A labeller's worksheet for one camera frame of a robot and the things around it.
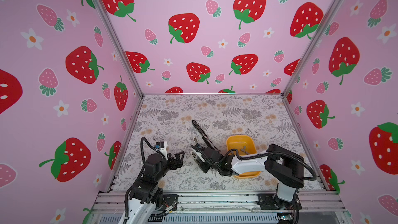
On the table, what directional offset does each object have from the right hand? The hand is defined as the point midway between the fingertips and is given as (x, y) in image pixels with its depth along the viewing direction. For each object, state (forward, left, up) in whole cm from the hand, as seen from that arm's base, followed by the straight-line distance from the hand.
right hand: (196, 160), depth 85 cm
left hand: (-1, +9, +9) cm, 12 cm away
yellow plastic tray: (+14, -29, -4) cm, 32 cm away
